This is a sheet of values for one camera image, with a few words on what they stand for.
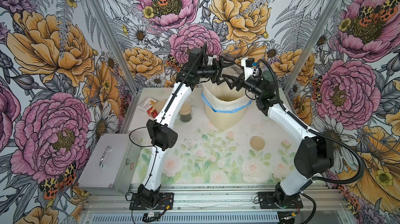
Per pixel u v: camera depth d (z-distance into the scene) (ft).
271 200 2.40
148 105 3.54
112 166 2.33
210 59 2.49
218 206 2.42
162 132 1.82
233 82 2.22
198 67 2.13
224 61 2.30
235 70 2.49
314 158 1.49
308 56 3.29
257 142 3.08
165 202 2.41
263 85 2.06
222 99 3.56
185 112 3.15
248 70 2.13
